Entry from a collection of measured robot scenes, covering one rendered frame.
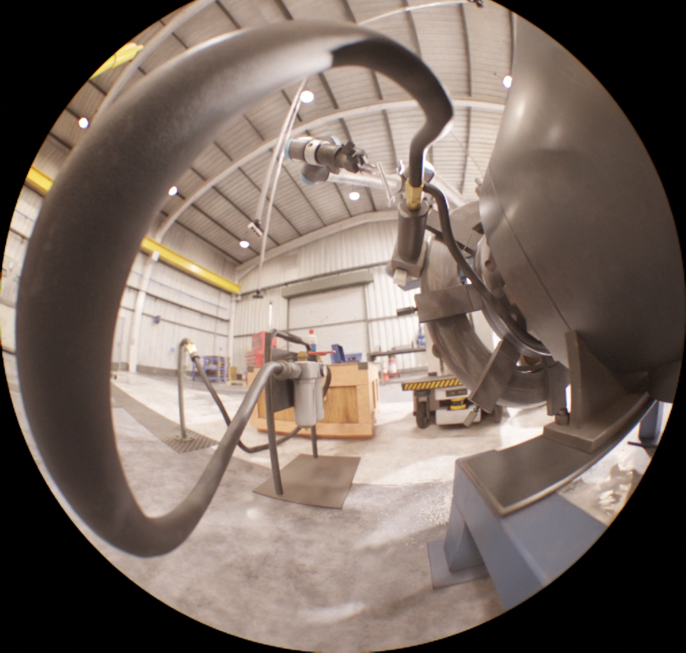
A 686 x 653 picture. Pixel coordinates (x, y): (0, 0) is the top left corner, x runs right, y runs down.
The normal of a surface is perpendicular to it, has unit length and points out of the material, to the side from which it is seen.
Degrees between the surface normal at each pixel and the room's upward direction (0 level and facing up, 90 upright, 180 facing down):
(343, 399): 90
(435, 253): 90
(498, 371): 90
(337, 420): 90
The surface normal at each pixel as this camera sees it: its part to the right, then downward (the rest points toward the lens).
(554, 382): -0.21, -0.27
